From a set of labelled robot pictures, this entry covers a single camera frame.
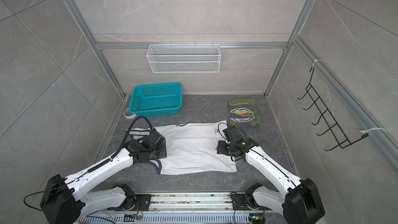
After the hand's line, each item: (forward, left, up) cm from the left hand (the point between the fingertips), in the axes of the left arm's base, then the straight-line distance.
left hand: (163, 148), depth 82 cm
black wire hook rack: (-10, -76, +23) cm, 80 cm away
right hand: (0, -32, -1) cm, 32 cm away
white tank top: (+4, -15, -10) cm, 18 cm away
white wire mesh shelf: (+54, -12, +20) cm, 59 cm away
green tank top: (+28, -51, -7) cm, 58 cm away
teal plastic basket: (+46, +12, -10) cm, 48 cm away
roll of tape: (+29, +29, -10) cm, 42 cm away
